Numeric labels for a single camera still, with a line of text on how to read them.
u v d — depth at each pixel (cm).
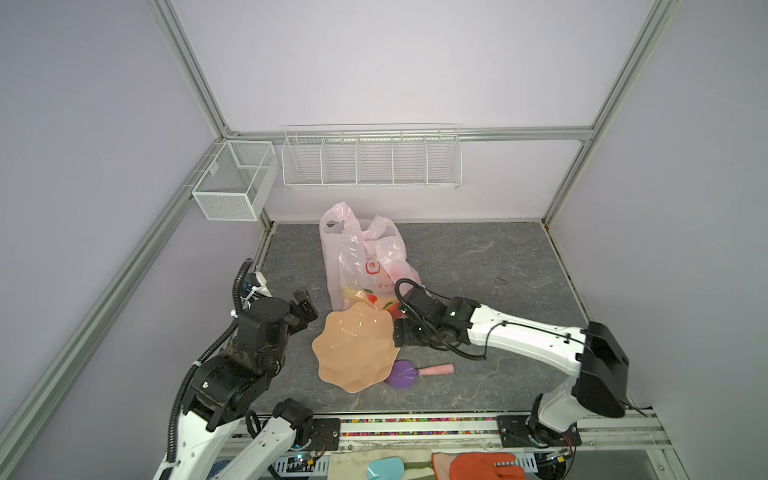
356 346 89
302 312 58
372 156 99
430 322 59
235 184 106
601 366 41
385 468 68
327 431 74
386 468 68
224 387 39
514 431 74
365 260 84
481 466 68
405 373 81
